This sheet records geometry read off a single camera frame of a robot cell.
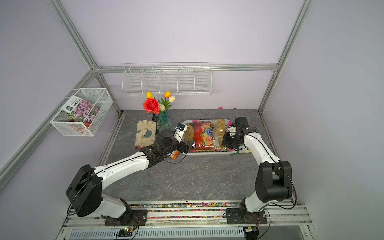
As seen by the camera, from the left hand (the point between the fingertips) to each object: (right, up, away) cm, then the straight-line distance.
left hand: (188, 137), depth 81 cm
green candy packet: (+28, -6, -9) cm, 30 cm away
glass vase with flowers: (-18, +9, +18) cm, 27 cm away
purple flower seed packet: (-53, +15, -8) cm, 56 cm away
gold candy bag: (+11, +1, +8) cm, 13 cm away
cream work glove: (-32, +1, +24) cm, 40 cm away
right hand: (+19, -3, +6) cm, 21 cm away
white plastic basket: (+9, -10, +9) cm, 16 cm away
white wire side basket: (-60, +7, -8) cm, 60 cm away
